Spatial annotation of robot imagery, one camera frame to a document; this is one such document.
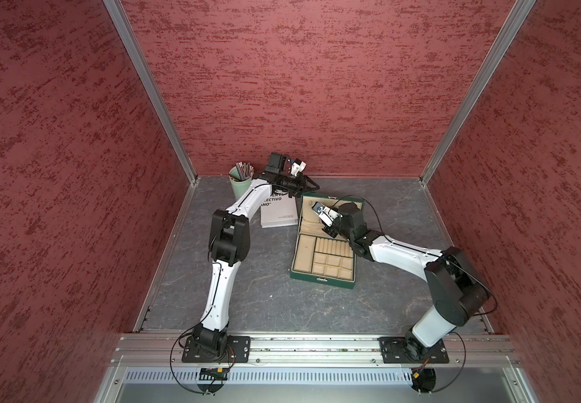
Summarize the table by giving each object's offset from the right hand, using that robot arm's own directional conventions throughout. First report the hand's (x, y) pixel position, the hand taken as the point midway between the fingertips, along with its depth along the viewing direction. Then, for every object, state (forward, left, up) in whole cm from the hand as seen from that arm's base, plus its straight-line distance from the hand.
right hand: (325, 213), depth 91 cm
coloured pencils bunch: (+22, +34, +2) cm, 40 cm away
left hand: (+7, +3, +4) cm, 9 cm away
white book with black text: (+8, +18, -9) cm, 22 cm away
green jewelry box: (-13, +3, -9) cm, 16 cm away
